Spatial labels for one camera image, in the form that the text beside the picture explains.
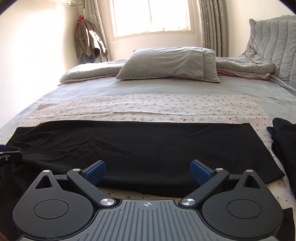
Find black pants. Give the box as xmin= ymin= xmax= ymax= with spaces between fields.
xmin=1 ymin=120 xmax=284 ymax=240

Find black clothes pile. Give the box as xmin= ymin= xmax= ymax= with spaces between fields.
xmin=267 ymin=118 xmax=295 ymax=180

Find grey bed sheet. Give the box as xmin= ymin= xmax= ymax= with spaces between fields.
xmin=1 ymin=76 xmax=295 ymax=144

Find folded grey quilt left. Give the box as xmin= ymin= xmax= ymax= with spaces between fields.
xmin=59 ymin=59 xmax=127 ymax=83

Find grey pillow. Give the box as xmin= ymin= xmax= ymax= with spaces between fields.
xmin=116 ymin=47 xmax=220 ymax=82

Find hanging khaki jacket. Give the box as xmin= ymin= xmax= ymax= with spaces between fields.
xmin=75 ymin=15 xmax=108 ymax=64

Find grey quilted blanket right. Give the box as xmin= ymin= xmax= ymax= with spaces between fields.
xmin=216 ymin=16 xmax=295 ymax=88

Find grey curtain right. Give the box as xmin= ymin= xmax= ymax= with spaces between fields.
xmin=198 ymin=0 xmax=229 ymax=57

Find grey curtain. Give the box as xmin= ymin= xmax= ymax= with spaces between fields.
xmin=84 ymin=0 xmax=110 ymax=62
xmin=198 ymin=0 xmax=229 ymax=57

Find bright window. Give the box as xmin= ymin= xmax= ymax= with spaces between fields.
xmin=109 ymin=0 xmax=192 ymax=38

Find grey curtain left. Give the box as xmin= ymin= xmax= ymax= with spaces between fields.
xmin=84 ymin=0 xmax=110 ymax=62

